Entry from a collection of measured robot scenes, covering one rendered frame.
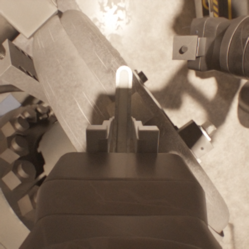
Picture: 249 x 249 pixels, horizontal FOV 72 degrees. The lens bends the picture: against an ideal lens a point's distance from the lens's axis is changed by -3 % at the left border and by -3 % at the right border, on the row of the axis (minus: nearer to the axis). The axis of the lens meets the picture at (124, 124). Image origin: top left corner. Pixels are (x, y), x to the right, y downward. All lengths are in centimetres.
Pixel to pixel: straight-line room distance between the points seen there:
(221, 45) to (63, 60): 20
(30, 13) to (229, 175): 169
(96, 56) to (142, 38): 92
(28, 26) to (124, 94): 27
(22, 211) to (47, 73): 32
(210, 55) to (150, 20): 93
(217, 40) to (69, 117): 22
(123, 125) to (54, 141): 40
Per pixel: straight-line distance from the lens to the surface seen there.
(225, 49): 25
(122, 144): 17
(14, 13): 39
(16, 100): 106
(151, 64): 118
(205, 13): 115
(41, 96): 34
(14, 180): 48
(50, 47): 31
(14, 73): 30
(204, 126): 57
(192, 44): 26
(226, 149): 159
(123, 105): 16
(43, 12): 39
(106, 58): 27
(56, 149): 53
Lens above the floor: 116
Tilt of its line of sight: 69 degrees down
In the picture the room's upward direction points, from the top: 171 degrees clockwise
